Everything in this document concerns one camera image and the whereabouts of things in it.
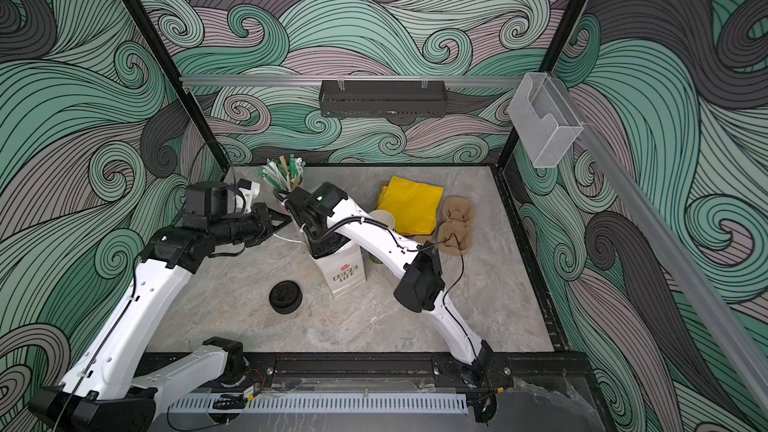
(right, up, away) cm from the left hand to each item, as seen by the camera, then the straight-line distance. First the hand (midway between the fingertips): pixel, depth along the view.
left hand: (291, 216), depth 68 cm
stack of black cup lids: (-6, -24, +14) cm, 29 cm away
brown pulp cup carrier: (+46, -7, +27) cm, 54 cm away
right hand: (+7, -12, +10) cm, 17 cm away
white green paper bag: (+11, -14, +7) cm, 20 cm away
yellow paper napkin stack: (+33, +1, +33) cm, 46 cm away
